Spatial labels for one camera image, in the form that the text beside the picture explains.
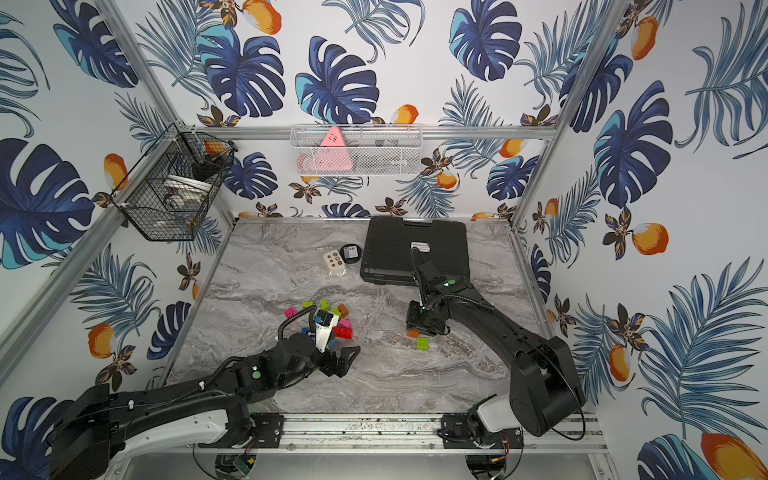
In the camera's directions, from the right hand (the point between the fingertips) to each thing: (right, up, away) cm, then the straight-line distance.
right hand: (411, 326), depth 83 cm
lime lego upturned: (-27, +4, +12) cm, 29 cm away
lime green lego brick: (+4, -6, +5) cm, 9 cm away
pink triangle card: (-24, +50, +7) cm, 56 cm away
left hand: (-16, -2, -7) cm, 18 cm away
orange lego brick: (0, -2, -2) cm, 2 cm away
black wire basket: (-68, +36, 0) cm, 77 cm away
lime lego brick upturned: (-32, +4, +13) cm, 35 cm away
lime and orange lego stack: (-21, +2, +12) cm, 24 cm away
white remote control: (-25, +18, +22) cm, 38 cm away
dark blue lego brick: (-33, -4, +10) cm, 34 cm away
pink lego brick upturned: (-37, +2, +11) cm, 39 cm away
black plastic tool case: (-6, +24, +22) cm, 33 cm away
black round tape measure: (-20, +20, +26) cm, 39 cm away
